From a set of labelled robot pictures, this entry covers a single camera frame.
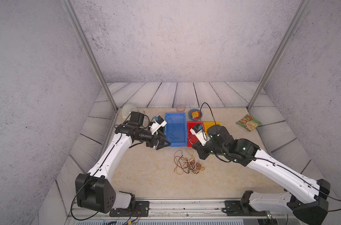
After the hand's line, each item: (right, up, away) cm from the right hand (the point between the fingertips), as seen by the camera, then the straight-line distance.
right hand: (193, 146), depth 68 cm
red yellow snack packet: (+8, +16, +44) cm, 48 cm away
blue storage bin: (-8, +5, +39) cm, 40 cm away
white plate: (-42, +19, +30) cm, 55 cm away
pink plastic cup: (-4, +22, +50) cm, 55 cm away
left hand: (-12, +2, +6) cm, 14 cm away
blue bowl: (+8, +21, +51) cm, 55 cm away
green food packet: (+48, +11, +42) cm, 65 cm away
